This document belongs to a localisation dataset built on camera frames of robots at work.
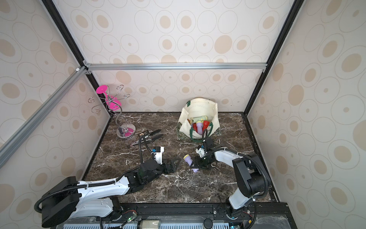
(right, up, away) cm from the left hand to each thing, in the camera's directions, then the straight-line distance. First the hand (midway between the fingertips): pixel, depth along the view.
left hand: (180, 161), depth 76 cm
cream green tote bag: (+11, +32, +27) cm, 44 cm away
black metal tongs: (-24, +12, +28) cm, 38 cm away
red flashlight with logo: (+17, +20, +23) cm, 35 cm away
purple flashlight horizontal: (+5, -3, +13) cm, 14 cm away
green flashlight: (+15, +24, +29) cm, 41 cm away
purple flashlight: (+13, +18, +24) cm, 32 cm away
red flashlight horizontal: (+9, +18, +23) cm, 31 cm away
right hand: (+12, -7, +13) cm, 19 cm away
